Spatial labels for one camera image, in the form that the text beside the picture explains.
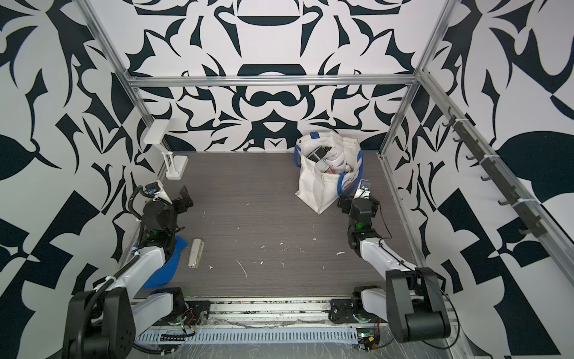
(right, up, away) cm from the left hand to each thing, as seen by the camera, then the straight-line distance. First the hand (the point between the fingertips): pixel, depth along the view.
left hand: (169, 188), depth 83 cm
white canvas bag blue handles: (+56, -1, +7) cm, 56 cm away
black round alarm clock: (+57, +14, +16) cm, 61 cm away
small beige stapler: (+9, -24, +1) cm, 26 cm away
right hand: (+70, -1, +4) cm, 70 cm away
